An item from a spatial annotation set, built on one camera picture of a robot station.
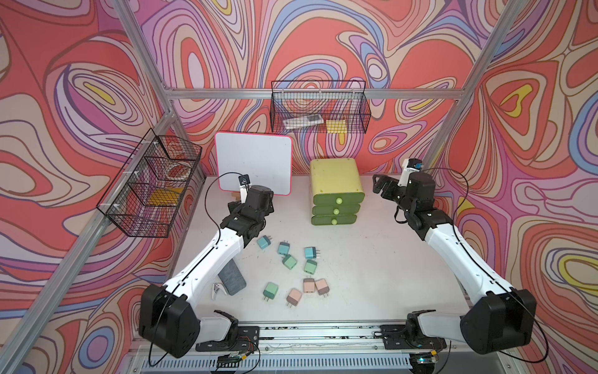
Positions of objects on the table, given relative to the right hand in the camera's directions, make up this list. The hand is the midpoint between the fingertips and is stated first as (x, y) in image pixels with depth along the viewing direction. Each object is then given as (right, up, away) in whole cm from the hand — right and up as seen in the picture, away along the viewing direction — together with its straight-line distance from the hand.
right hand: (384, 184), depth 80 cm
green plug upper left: (-34, -30, +8) cm, 46 cm away
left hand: (-46, -5, +1) cm, 47 cm away
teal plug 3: (-26, -26, +10) cm, 38 cm away
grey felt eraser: (-55, -34, +4) cm, 65 cm away
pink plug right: (-22, -37, +2) cm, 43 cm away
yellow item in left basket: (-73, -4, -9) cm, 73 cm away
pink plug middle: (-27, -37, +4) cm, 46 cm away
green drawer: (-20, -10, +13) cm, 26 cm away
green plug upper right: (-26, -31, +8) cm, 41 cm away
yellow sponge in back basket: (-15, +24, +11) cm, 30 cm away
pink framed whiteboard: (-45, +13, +27) cm, 54 cm away
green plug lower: (-41, -38, +2) cm, 56 cm away
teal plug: (-45, -23, +13) cm, 52 cm away
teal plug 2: (-37, -25, +13) cm, 46 cm away
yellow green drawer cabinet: (-16, -2, +6) cm, 17 cm away
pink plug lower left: (-32, -40, 0) cm, 51 cm away
